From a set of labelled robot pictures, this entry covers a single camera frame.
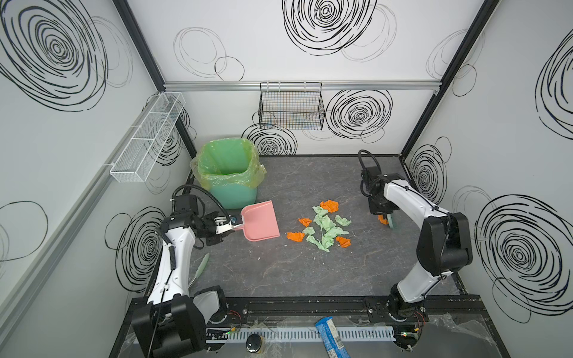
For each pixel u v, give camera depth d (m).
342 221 0.94
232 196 0.92
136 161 0.73
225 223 0.65
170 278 0.43
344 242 0.89
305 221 0.94
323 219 0.93
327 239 0.90
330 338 0.68
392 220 0.91
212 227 0.67
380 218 0.95
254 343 0.60
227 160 0.97
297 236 0.91
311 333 0.71
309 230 0.91
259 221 0.83
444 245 0.46
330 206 0.99
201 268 0.81
